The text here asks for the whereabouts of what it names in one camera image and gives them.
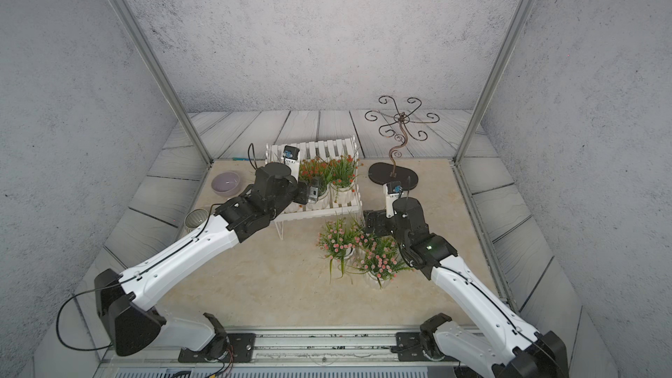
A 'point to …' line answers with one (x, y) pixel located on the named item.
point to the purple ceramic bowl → (225, 183)
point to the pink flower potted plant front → (381, 262)
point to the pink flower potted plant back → (380, 242)
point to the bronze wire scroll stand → (401, 126)
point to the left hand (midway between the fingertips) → (311, 176)
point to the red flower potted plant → (342, 178)
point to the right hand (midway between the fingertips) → (380, 209)
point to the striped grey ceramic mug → (195, 218)
